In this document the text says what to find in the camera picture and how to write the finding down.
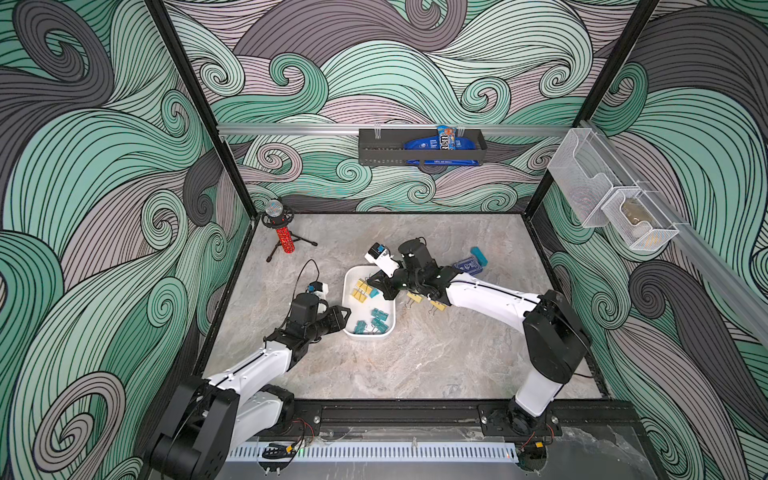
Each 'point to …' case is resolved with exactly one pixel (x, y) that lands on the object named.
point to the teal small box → (480, 257)
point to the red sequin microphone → (286, 240)
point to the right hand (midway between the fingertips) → (372, 278)
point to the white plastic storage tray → (372, 316)
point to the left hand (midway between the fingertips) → (347, 309)
